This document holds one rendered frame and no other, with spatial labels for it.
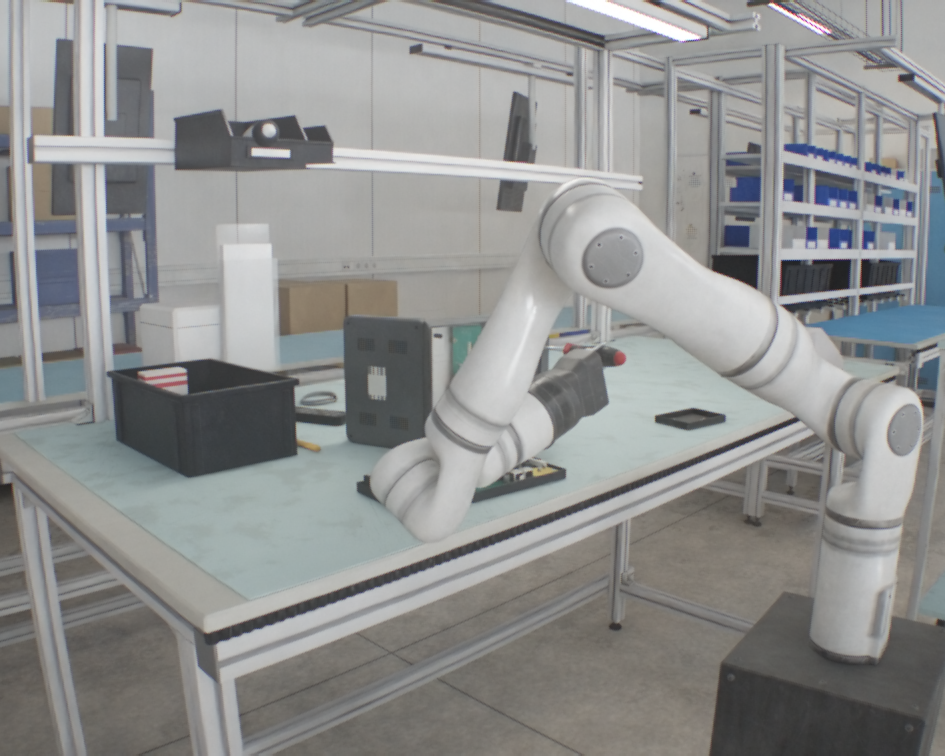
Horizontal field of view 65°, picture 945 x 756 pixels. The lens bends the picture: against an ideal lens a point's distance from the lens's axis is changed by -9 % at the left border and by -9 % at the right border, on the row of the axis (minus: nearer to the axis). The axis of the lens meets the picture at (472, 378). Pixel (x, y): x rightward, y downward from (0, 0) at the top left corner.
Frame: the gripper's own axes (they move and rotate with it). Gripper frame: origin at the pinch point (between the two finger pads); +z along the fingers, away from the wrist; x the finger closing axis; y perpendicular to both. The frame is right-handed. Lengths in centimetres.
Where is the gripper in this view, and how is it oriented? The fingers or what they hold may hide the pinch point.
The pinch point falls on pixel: (607, 353)
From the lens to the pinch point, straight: 106.6
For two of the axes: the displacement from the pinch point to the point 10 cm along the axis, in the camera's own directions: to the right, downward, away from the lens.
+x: -2.4, -9.0, -3.7
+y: 6.7, 1.3, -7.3
